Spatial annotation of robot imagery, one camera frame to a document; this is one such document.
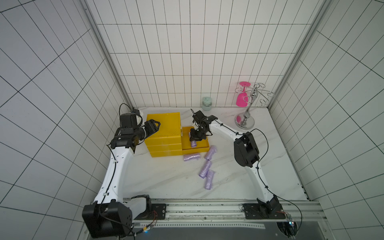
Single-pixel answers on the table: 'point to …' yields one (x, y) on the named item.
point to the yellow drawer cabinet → (167, 141)
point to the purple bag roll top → (193, 144)
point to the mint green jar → (207, 103)
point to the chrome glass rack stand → (245, 121)
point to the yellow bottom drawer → (202, 146)
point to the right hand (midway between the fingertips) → (192, 135)
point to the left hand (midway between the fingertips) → (156, 128)
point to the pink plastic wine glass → (242, 99)
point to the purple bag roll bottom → (209, 179)
